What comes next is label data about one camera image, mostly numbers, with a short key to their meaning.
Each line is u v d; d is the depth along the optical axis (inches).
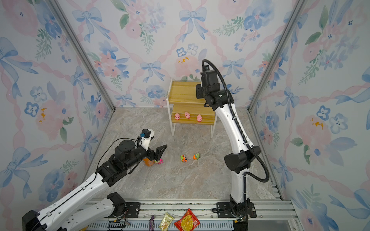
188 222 27.6
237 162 19.2
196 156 35.4
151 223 27.7
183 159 35.4
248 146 18.9
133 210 29.2
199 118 35.6
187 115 36.3
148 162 34.0
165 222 27.3
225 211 28.5
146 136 23.5
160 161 35.0
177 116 35.8
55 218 16.0
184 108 39.6
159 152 25.0
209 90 21.7
